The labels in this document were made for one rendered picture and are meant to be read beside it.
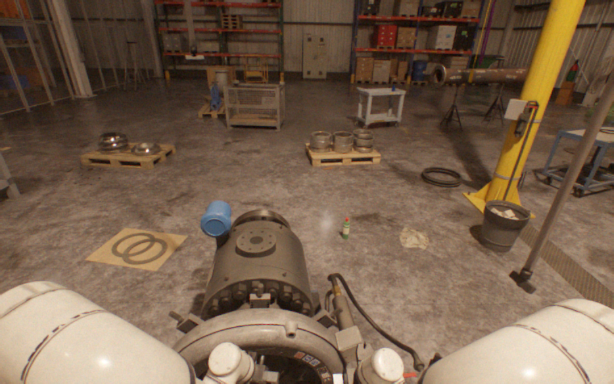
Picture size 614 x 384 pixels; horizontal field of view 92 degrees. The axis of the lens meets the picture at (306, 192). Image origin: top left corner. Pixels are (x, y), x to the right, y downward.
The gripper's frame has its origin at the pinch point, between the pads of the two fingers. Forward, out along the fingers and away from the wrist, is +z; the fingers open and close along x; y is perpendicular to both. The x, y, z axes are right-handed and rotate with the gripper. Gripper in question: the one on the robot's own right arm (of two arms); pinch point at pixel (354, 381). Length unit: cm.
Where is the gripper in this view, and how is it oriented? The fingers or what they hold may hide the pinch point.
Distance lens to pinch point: 130.1
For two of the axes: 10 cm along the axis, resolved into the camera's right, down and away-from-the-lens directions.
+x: 9.8, 0.6, 1.8
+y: 0.7, 7.7, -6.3
